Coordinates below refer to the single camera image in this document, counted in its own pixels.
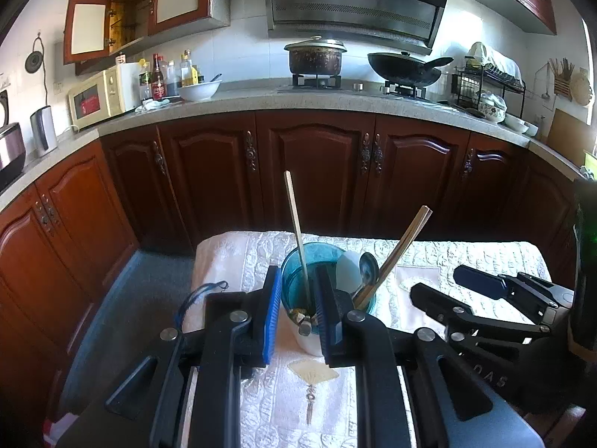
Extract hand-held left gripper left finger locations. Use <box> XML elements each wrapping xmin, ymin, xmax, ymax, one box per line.
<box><xmin>56</xmin><ymin>265</ymin><xmax>284</xmax><ymax>448</ymax></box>

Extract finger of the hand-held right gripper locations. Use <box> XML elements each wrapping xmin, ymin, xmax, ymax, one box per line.
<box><xmin>410</xmin><ymin>282</ymin><xmax>543</xmax><ymax>337</ymax></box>
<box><xmin>453</xmin><ymin>264</ymin><xmax>575</xmax><ymax>324</ymax></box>

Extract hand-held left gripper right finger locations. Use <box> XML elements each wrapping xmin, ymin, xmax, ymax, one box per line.
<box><xmin>313</xmin><ymin>265</ymin><xmax>544</xmax><ymax>448</ymax></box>

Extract floral cup with blue rim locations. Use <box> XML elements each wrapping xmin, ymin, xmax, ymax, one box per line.
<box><xmin>280</xmin><ymin>242</ymin><xmax>379</xmax><ymax>356</ymax></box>

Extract white ceramic spoon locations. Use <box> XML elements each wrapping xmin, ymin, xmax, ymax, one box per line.
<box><xmin>336</xmin><ymin>251</ymin><xmax>363</xmax><ymax>294</ymax></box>

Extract metal spoon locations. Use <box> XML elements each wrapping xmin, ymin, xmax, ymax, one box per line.
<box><xmin>358</xmin><ymin>252</ymin><xmax>380</xmax><ymax>302</ymax></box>

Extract white quilted tablecloth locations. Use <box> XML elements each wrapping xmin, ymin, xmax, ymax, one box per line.
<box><xmin>179</xmin><ymin>230</ymin><xmax>546</xmax><ymax>448</ymax></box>

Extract dark wooden base cabinets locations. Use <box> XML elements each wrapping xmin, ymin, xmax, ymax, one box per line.
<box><xmin>0</xmin><ymin>111</ymin><xmax>597</xmax><ymax>430</ymax></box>

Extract wooden cutting board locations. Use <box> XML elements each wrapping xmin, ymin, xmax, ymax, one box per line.
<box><xmin>546</xmin><ymin>108</ymin><xmax>595</xmax><ymax>155</ymax></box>

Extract floral ceramic pot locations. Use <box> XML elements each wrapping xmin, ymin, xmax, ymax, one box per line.
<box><xmin>476</xmin><ymin>92</ymin><xmax>508</xmax><ymax>123</ymax></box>

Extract grey stone countertop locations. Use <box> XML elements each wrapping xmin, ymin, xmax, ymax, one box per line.
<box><xmin>0</xmin><ymin>81</ymin><xmax>597</xmax><ymax>211</ymax></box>

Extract round bamboo strainer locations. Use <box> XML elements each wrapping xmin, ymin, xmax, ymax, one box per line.
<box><xmin>570</xmin><ymin>69</ymin><xmax>592</xmax><ymax>106</ymax></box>

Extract white dish cover cloth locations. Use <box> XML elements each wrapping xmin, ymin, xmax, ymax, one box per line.
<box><xmin>466</xmin><ymin>42</ymin><xmax>522</xmax><ymax>80</ymax></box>

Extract black wok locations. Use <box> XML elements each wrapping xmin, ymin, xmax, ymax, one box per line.
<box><xmin>367</xmin><ymin>51</ymin><xmax>454</xmax><ymax>88</ymax></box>

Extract gas stove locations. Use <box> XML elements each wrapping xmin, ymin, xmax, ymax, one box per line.
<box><xmin>277</xmin><ymin>75</ymin><xmax>439</xmax><ymax>101</ymax></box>

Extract white mixing bowl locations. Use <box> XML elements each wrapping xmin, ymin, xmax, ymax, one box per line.
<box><xmin>176</xmin><ymin>79</ymin><xmax>223</xmax><ymax>102</ymax></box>

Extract white rag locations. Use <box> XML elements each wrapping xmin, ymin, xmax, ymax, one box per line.
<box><xmin>135</xmin><ymin>98</ymin><xmax>171</xmax><ymax>113</ymax></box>

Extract blackened metal cooking pot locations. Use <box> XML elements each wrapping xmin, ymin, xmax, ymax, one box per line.
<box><xmin>284</xmin><ymin>36</ymin><xmax>348</xmax><ymax>77</ymax></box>

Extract dark sauce bottle red label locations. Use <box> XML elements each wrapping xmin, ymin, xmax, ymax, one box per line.
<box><xmin>150</xmin><ymin>53</ymin><xmax>169</xmax><ymax>102</ymax></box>

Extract cream microwave oven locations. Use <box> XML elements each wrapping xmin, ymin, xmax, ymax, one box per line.
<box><xmin>68</xmin><ymin>63</ymin><xmax>141</xmax><ymax>131</ymax></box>

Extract silver electric kettle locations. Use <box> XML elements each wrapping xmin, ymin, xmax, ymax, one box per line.
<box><xmin>30</xmin><ymin>106</ymin><xmax>59</xmax><ymax>158</ymax></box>

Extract steel range hood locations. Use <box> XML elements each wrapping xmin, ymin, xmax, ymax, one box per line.
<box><xmin>260</xmin><ymin>0</ymin><xmax>455</xmax><ymax>56</ymax></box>

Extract steel rice cooker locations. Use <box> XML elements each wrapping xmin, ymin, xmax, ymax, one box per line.
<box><xmin>0</xmin><ymin>90</ymin><xmax>26</xmax><ymax>187</ymax></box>

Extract dark round hanging utensil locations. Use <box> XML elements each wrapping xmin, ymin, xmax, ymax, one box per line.
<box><xmin>25</xmin><ymin>32</ymin><xmax>46</xmax><ymax>75</ymax></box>

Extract blue cord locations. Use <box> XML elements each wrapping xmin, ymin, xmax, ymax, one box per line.
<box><xmin>174</xmin><ymin>280</ymin><xmax>230</xmax><ymax>328</ymax></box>

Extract black wire dish rack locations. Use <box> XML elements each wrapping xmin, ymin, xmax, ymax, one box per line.
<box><xmin>451</xmin><ymin>56</ymin><xmax>527</xmax><ymax>119</ymax></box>

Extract wall-mounted chopstick holder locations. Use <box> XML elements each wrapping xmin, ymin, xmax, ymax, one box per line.
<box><xmin>548</xmin><ymin>57</ymin><xmax>575</xmax><ymax>101</ymax></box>

